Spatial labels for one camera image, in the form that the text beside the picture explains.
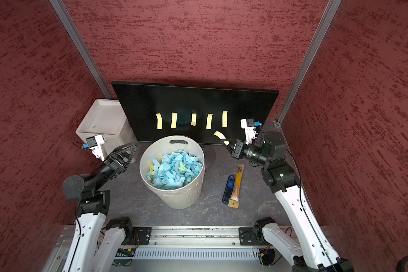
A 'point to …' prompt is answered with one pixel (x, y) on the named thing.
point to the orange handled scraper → (234, 201)
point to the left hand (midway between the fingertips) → (138, 148)
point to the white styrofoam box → (106, 117)
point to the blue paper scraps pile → (173, 170)
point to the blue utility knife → (228, 190)
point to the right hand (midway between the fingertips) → (217, 147)
